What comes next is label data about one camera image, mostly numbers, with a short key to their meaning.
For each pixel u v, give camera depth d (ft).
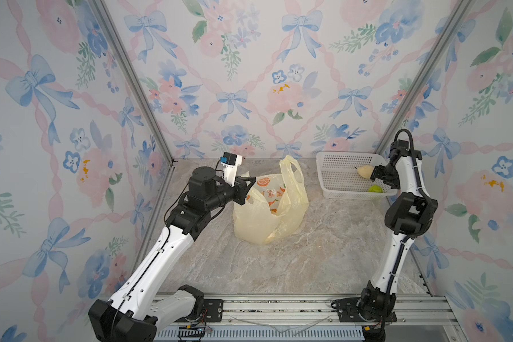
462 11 2.26
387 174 2.80
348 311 2.40
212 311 2.42
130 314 1.23
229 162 1.87
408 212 2.00
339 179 3.40
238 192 1.93
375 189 3.30
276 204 2.92
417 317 4.37
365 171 3.58
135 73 2.83
